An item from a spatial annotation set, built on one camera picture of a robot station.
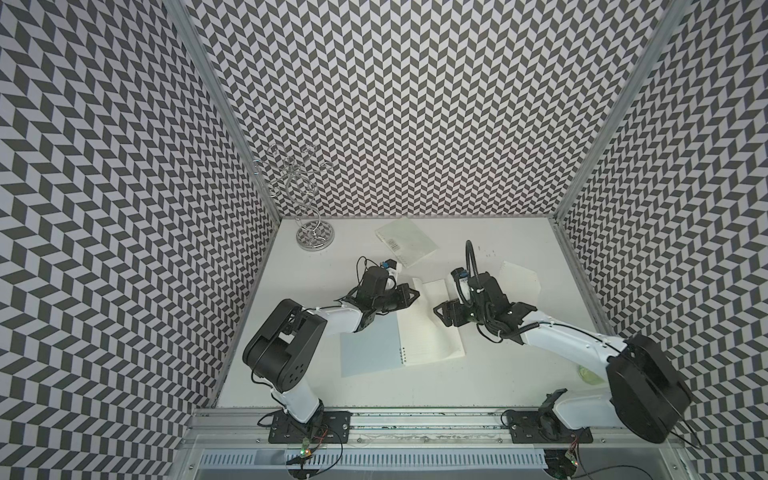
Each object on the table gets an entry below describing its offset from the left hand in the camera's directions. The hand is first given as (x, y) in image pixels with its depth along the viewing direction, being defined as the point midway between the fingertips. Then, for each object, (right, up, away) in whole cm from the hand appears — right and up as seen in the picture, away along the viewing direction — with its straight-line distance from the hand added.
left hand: (420, 296), depth 89 cm
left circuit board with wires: (-26, -34, -20) cm, 47 cm away
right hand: (+7, -4, -3) cm, 8 cm away
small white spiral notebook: (-2, +15, +20) cm, 26 cm away
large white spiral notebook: (-3, -11, -2) cm, 12 cm away
